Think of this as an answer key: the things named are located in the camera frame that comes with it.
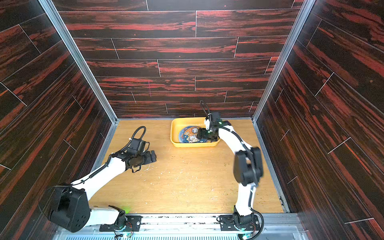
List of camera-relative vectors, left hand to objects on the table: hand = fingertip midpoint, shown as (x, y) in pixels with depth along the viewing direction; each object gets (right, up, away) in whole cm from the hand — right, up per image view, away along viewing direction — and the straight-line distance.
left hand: (151, 157), depth 88 cm
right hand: (+34, +13, +7) cm, 37 cm away
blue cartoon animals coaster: (+22, +13, +19) cm, 32 cm away
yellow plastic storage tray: (+13, +22, +26) cm, 36 cm away
